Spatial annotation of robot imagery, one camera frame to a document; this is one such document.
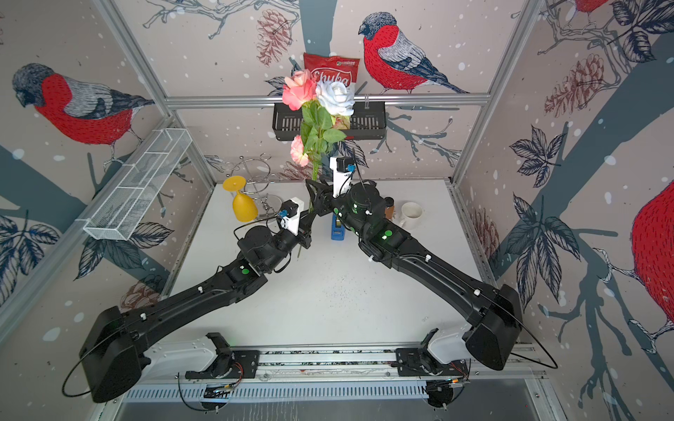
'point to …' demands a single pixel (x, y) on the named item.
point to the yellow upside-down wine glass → (245, 208)
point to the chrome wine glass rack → (256, 174)
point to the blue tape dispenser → (338, 228)
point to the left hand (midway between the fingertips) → (319, 205)
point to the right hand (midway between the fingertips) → (312, 178)
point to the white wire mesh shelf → (114, 213)
